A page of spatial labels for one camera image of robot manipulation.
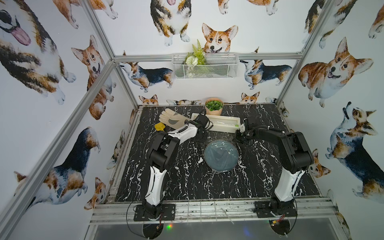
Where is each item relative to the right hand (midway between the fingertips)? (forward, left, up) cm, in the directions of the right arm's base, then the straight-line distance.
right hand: (231, 138), depth 98 cm
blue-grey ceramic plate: (-12, +7, 0) cm, 14 cm away
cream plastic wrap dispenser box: (+9, +4, +4) cm, 11 cm away
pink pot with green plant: (+19, +11, +11) cm, 24 cm away
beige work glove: (+17, +41, 0) cm, 44 cm away
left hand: (+1, +17, -1) cm, 17 cm away
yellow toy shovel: (+11, +49, -1) cm, 51 cm away
